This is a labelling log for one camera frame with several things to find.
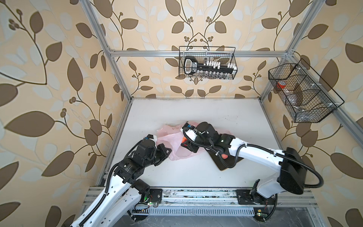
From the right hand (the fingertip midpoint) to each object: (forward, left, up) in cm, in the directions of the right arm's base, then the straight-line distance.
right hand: (184, 141), depth 76 cm
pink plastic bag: (+2, +6, +4) cm, 8 cm away
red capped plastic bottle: (+32, -63, +12) cm, 71 cm away
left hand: (-5, +5, +2) cm, 7 cm away
